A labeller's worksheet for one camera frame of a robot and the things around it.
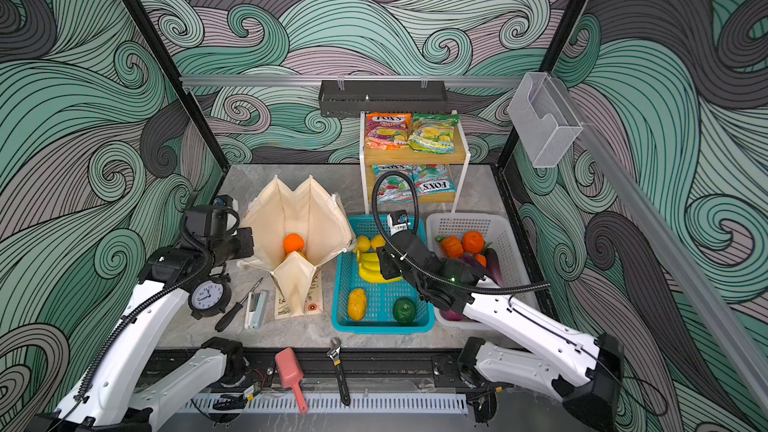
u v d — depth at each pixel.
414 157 0.78
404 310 0.78
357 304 0.80
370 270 0.88
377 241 0.92
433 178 0.92
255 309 0.81
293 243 0.92
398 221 0.61
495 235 0.93
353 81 0.95
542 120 0.79
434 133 0.78
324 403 0.70
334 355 0.76
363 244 0.90
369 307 0.83
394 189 0.88
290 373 0.71
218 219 0.55
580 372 0.38
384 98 0.96
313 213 0.88
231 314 0.82
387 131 0.80
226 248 0.60
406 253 0.49
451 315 0.76
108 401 0.37
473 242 0.91
